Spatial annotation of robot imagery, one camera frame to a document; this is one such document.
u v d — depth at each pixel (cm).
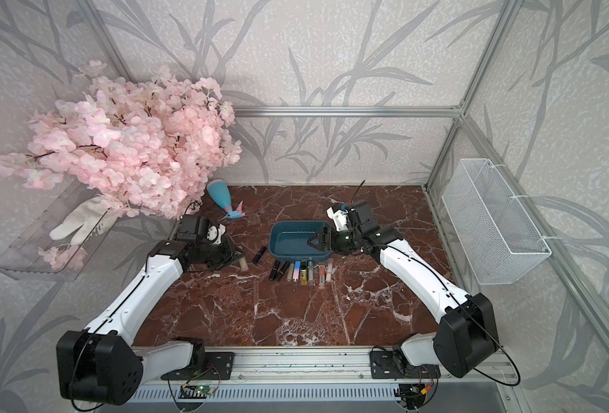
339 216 74
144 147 51
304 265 94
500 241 60
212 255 69
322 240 68
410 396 71
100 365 39
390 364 72
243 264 79
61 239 62
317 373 73
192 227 63
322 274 91
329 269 93
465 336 40
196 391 72
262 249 99
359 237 60
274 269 93
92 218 67
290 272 91
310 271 92
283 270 93
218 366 73
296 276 91
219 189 113
